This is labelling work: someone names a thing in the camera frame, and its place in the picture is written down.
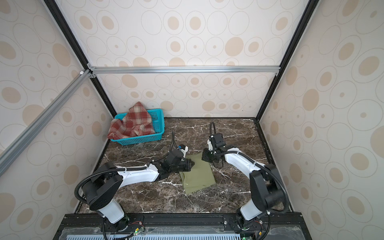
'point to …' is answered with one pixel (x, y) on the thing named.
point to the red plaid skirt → (138, 121)
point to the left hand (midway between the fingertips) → (199, 163)
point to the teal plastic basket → (157, 120)
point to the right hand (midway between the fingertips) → (202, 157)
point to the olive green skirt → (200, 176)
